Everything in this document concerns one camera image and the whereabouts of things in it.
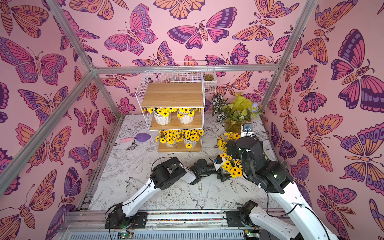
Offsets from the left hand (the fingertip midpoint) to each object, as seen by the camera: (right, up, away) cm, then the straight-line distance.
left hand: (234, 168), depth 86 cm
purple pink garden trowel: (-62, +16, +21) cm, 67 cm away
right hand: (-2, +18, -20) cm, 27 cm away
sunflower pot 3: (-40, +29, -9) cm, 50 cm away
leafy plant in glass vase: (+1, +30, +7) cm, 31 cm away
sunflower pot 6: (-25, +18, +4) cm, 31 cm away
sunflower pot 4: (-27, +29, -9) cm, 41 cm away
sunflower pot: (-2, +3, -8) cm, 9 cm away
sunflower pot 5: (-37, +17, +2) cm, 41 cm away
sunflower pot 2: (-7, +15, +2) cm, 16 cm away
